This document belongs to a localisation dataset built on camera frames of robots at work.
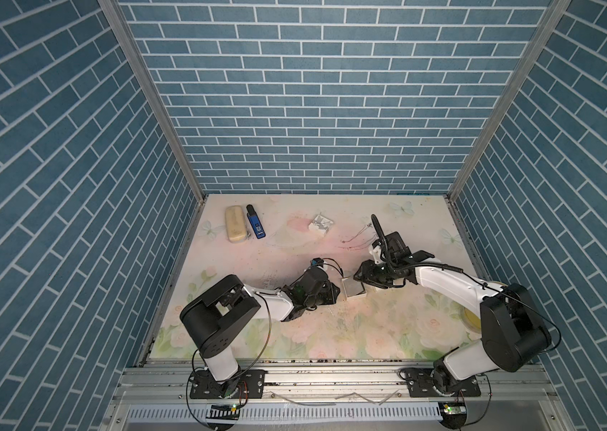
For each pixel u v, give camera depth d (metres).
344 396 0.73
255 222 1.07
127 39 0.74
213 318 0.47
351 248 1.05
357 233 1.08
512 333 0.44
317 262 0.84
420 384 0.74
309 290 0.71
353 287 0.89
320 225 1.08
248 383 0.74
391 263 0.68
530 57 0.79
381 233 0.75
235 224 1.07
